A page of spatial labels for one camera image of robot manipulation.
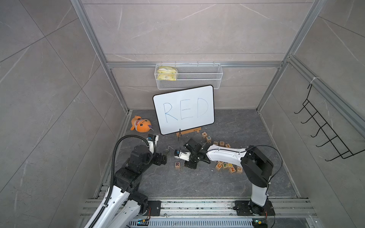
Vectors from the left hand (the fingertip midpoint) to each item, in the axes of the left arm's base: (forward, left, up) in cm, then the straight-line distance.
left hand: (161, 146), depth 73 cm
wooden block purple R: (-3, -7, -19) cm, 21 cm away
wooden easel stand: (+23, -22, -18) cm, 37 cm away
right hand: (0, -13, -20) cm, 24 cm away
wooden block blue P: (+15, -29, -20) cm, 39 cm away
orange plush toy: (+26, +18, -15) cm, 35 cm away
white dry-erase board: (+29, -12, -3) cm, 32 cm away
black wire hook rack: (+2, -81, +9) cm, 81 cm away
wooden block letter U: (-4, -33, -20) cm, 39 cm away
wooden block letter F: (+19, -27, -20) cm, 39 cm away
